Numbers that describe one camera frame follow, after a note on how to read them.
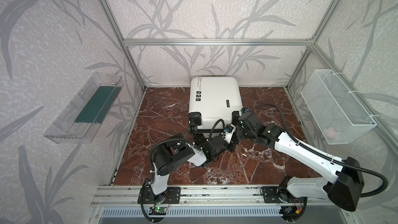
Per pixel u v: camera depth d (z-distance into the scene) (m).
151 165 0.50
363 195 0.44
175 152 0.52
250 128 0.60
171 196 0.73
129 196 0.75
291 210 0.74
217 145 0.67
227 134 0.74
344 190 0.38
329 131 0.72
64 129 0.59
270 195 0.73
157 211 0.72
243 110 0.71
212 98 0.86
